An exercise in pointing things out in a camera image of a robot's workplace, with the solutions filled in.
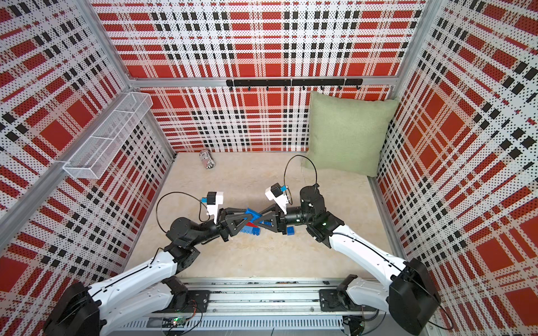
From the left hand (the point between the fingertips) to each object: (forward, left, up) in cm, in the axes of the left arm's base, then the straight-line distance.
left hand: (255, 214), depth 65 cm
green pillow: (+44, -39, -4) cm, 59 cm away
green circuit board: (-26, +28, -27) cm, 47 cm away
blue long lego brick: (-1, 0, +1) cm, 2 cm away
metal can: (+47, +34, -25) cm, 63 cm away
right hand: (-1, -1, -2) cm, 3 cm away
